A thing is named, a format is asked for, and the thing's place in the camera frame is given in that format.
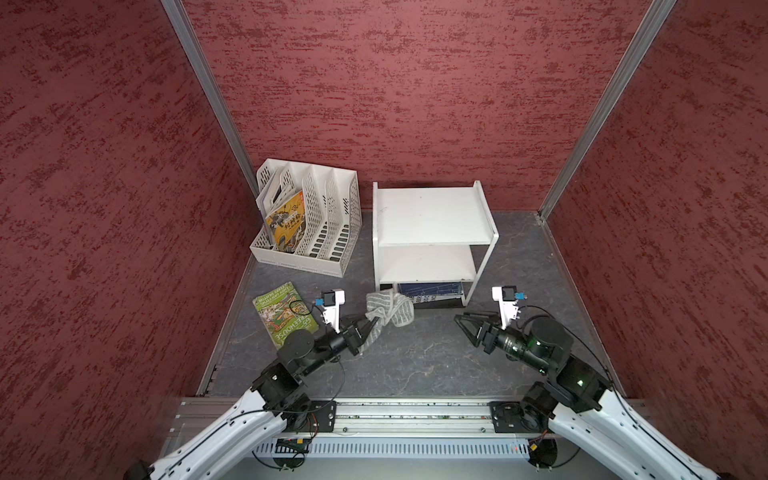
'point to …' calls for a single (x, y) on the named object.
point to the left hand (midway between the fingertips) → (378, 321)
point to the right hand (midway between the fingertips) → (457, 323)
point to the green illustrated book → (284, 310)
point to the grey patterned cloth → (389, 307)
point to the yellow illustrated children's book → (286, 225)
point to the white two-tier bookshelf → (425, 235)
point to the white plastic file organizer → (332, 203)
